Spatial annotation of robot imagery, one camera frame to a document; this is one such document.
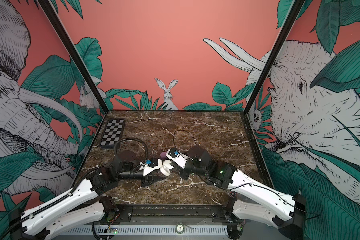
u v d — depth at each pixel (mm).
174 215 750
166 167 661
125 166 523
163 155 932
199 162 509
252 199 454
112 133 1016
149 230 701
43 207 420
